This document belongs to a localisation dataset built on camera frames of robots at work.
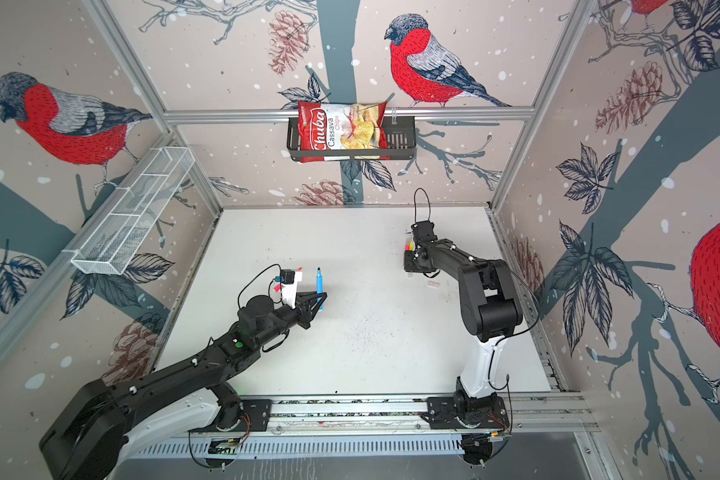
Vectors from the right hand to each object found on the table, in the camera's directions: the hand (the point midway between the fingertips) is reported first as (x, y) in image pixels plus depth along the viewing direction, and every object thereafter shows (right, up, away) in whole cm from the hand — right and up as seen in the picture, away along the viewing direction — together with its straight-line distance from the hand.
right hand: (409, 267), depth 100 cm
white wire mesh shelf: (-77, +9, -29) cm, 83 cm away
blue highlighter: (-27, -3, -24) cm, 36 cm away
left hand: (-26, -5, -24) cm, 36 cm away
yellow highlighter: (+2, +7, +9) cm, 12 cm away
